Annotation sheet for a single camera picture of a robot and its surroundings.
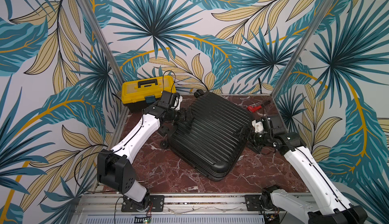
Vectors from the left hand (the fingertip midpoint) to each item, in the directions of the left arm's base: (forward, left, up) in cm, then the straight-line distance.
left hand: (187, 118), depth 80 cm
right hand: (-11, -26, -1) cm, 28 cm away
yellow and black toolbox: (+21, +33, -5) cm, 39 cm away
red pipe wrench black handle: (+25, -48, -20) cm, 57 cm away
